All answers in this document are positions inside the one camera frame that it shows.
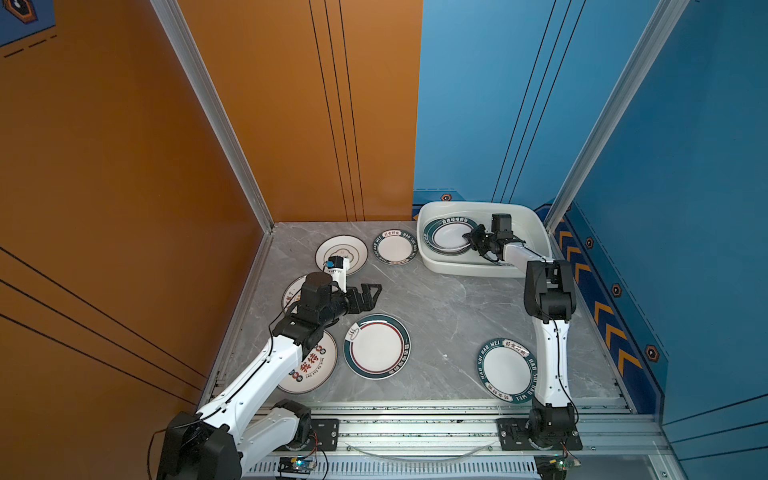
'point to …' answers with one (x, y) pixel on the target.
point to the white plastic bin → (527, 225)
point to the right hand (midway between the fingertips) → (461, 234)
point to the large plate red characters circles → (316, 369)
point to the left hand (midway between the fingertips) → (369, 285)
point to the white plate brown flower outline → (343, 246)
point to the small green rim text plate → (395, 246)
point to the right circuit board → (553, 467)
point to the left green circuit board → (296, 465)
